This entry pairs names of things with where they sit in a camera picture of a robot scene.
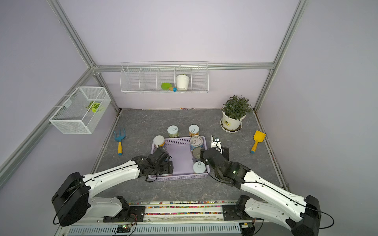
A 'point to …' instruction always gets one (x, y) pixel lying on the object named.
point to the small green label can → (173, 131)
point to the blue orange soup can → (196, 141)
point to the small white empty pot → (182, 81)
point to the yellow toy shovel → (258, 137)
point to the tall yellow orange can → (159, 140)
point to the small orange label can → (193, 130)
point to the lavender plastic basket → (179, 151)
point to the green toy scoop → (167, 86)
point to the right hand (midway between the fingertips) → (210, 147)
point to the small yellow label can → (199, 167)
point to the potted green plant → (234, 110)
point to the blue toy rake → (119, 139)
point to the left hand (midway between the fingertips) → (167, 169)
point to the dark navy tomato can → (196, 154)
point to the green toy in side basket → (93, 106)
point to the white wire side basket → (82, 110)
